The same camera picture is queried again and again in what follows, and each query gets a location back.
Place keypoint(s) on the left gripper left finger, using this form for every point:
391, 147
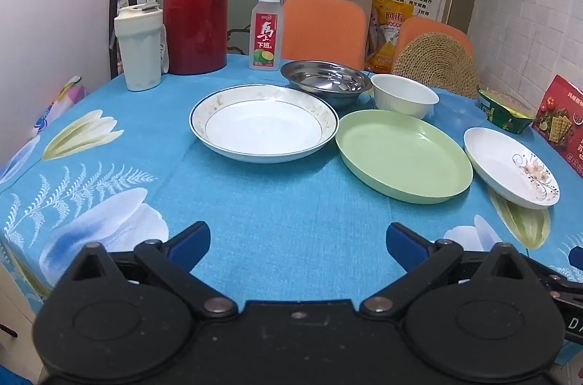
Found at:
128, 316

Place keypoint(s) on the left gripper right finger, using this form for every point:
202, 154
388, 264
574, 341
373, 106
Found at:
467, 317

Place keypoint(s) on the white floral plate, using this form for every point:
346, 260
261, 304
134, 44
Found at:
511, 169

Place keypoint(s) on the light green plate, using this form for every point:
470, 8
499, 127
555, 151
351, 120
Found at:
403, 157

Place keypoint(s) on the white gold-rimmed plate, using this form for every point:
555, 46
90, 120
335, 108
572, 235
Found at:
263, 124

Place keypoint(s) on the blue floral tablecloth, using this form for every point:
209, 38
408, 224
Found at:
123, 167

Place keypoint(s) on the green instant noodle cup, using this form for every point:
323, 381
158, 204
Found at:
504, 111

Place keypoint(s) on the red cracker box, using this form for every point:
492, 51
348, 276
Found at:
560, 121

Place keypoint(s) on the white ceramic bowl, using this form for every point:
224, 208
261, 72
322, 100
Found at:
402, 95

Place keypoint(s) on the woven straw mat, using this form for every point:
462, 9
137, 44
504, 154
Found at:
457, 81

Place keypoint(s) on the stainless steel bowl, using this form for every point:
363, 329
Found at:
338, 85

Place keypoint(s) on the white travel mug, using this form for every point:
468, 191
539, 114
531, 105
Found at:
141, 37

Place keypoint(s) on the red thermos jug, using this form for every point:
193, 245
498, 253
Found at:
196, 35

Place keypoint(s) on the yellow snack bag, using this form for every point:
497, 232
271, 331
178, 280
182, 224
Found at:
387, 18

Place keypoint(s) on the lime juice bottle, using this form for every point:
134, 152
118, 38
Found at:
265, 39

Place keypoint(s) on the left orange chair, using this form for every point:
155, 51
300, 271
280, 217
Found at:
325, 30

